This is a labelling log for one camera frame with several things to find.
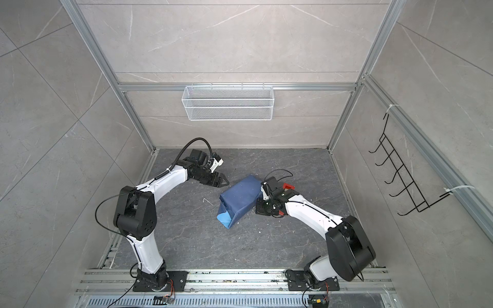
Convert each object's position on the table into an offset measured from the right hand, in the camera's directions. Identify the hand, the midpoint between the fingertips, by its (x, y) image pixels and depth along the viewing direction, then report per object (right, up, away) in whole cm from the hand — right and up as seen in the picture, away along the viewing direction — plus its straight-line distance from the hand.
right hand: (259, 209), depth 86 cm
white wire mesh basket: (-16, +54, +15) cm, 58 cm away
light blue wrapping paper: (-9, +4, +4) cm, 11 cm away
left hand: (-16, +13, +6) cm, 22 cm away
